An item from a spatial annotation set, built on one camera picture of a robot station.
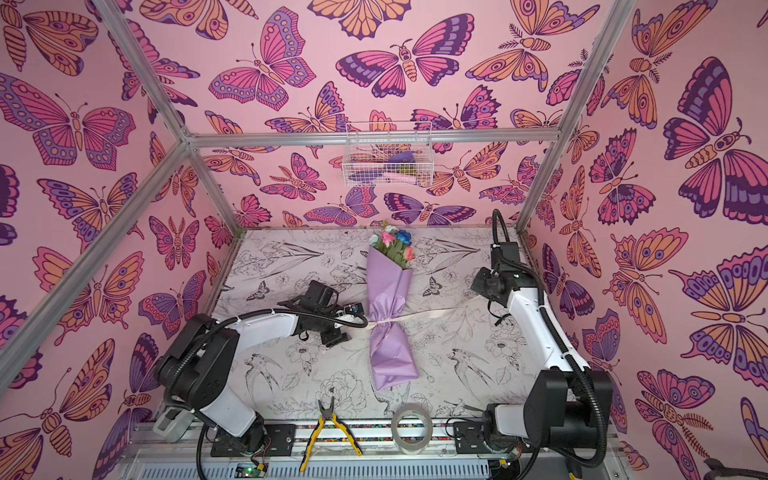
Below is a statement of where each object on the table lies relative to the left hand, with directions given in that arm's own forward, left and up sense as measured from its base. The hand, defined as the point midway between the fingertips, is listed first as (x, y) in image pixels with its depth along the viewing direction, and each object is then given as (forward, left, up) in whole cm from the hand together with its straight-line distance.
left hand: (347, 322), depth 93 cm
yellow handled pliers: (-26, +3, -2) cm, 26 cm away
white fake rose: (+32, -7, +3) cm, 33 cm away
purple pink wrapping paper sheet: (-12, -14, +2) cm, 19 cm away
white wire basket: (+43, -13, +31) cm, 55 cm away
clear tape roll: (-33, -18, +1) cm, 38 cm away
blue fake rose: (+30, -19, +6) cm, 36 cm away
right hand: (+6, -41, +14) cm, 43 cm away
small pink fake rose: (+29, -12, +7) cm, 32 cm away
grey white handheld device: (-29, +40, +3) cm, 49 cm away
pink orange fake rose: (+27, -20, +2) cm, 34 cm away
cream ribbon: (+2, -22, -1) cm, 22 cm away
